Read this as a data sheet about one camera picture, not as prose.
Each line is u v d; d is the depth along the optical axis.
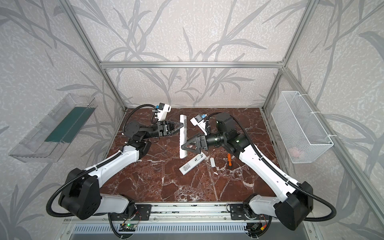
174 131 0.61
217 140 0.58
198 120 0.59
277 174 0.42
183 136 0.61
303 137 0.60
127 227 0.72
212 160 0.91
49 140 0.63
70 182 0.40
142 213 0.73
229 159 0.91
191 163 0.90
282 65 0.94
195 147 0.55
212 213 0.75
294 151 0.72
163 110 0.63
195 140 0.54
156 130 0.62
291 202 0.38
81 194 0.41
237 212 0.74
